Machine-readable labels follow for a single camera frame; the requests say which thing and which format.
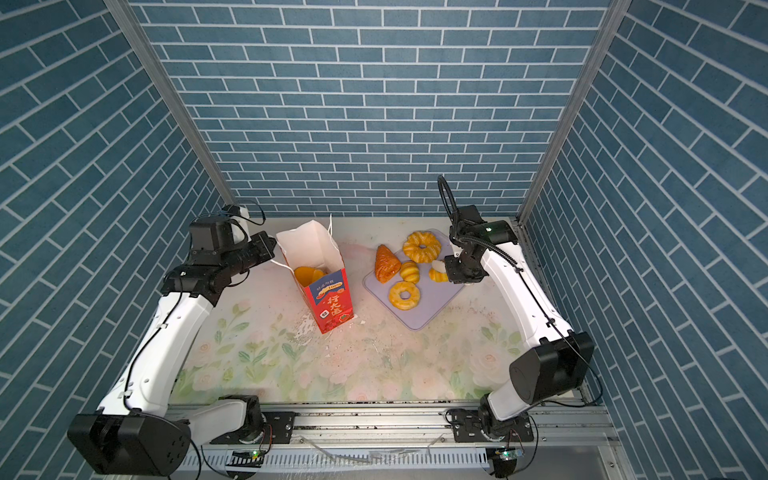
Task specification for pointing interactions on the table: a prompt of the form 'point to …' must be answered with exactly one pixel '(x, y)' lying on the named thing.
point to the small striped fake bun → (410, 271)
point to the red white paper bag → (314, 244)
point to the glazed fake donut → (394, 295)
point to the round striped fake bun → (439, 277)
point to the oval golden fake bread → (306, 275)
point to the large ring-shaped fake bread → (415, 253)
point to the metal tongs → (439, 265)
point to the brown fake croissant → (387, 264)
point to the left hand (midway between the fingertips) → (278, 238)
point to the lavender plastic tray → (433, 296)
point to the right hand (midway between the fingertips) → (456, 271)
